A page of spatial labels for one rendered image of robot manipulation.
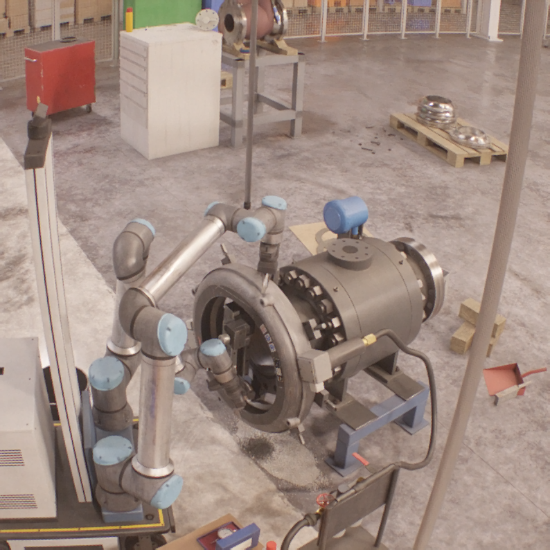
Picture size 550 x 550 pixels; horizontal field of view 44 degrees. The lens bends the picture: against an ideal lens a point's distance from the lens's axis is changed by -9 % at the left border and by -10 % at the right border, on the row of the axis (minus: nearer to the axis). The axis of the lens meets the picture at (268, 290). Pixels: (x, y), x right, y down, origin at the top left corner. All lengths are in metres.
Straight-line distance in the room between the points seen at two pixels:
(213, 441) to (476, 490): 1.33
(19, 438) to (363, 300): 1.60
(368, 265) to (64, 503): 1.70
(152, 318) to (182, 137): 4.72
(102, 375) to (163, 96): 4.06
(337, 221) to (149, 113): 3.42
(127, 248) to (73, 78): 5.51
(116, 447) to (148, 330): 0.56
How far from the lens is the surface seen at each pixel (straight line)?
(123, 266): 2.68
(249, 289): 2.97
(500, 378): 4.30
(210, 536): 2.62
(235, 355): 3.20
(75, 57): 8.04
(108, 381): 2.97
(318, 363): 2.84
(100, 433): 3.11
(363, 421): 3.43
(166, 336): 2.23
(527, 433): 3.97
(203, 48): 6.72
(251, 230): 2.59
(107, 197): 6.10
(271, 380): 3.29
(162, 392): 2.35
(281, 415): 3.08
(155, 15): 9.98
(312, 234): 5.47
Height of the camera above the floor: 2.52
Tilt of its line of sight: 32 degrees down
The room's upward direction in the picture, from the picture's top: 3 degrees clockwise
